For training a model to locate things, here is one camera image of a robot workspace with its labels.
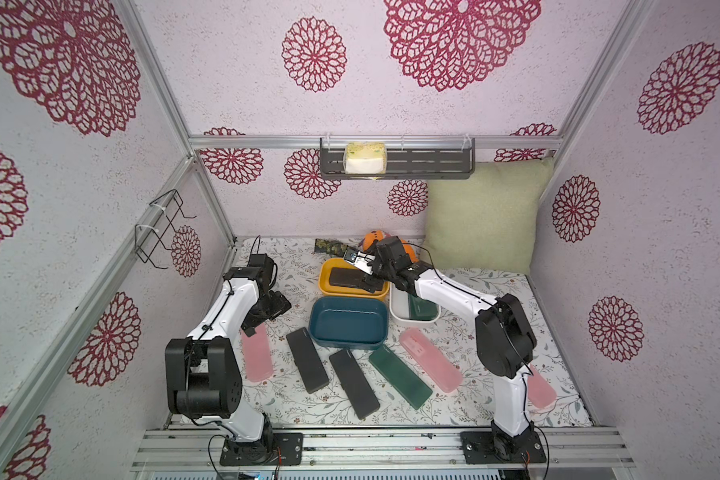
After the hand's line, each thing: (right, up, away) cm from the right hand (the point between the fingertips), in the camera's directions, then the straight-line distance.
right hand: (362, 257), depth 92 cm
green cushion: (+40, +14, +7) cm, 43 cm away
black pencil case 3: (-2, -37, -9) cm, 38 cm away
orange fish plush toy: (+4, +8, +18) cm, 20 cm away
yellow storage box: (-13, -10, +13) cm, 21 cm away
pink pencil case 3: (+49, -38, -11) cm, 63 cm away
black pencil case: (-2, -6, -7) cm, 10 cm away
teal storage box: (-6, -21, +5) cm, 23 cm away
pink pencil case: (+22, -32, -4) cm, 39 cm away
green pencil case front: (+11, -34, -8) cm, 37 cm away
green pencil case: (+19, -16, +1) cm, 25 cm away
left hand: (-27, -18, -6) cm, 33 cm away
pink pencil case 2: (-32, -29, -2) cm, 43 cm away
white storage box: (+12, -17, +7) cm, 22 cm away
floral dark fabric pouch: (-11, +4, +21) cm, 24 cm away
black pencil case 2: (-17, -31, -5) cm, 35 cm away
